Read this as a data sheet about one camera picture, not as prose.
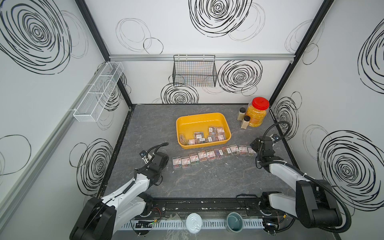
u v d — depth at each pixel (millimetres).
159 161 668
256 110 941
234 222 694
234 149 934
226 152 913
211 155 902
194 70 1441
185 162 877
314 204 414
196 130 1022
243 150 919
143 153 755
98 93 708
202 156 894
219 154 911
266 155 675
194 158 889
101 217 397
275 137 771
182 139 952
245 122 1002
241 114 1051
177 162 868
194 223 656
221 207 754
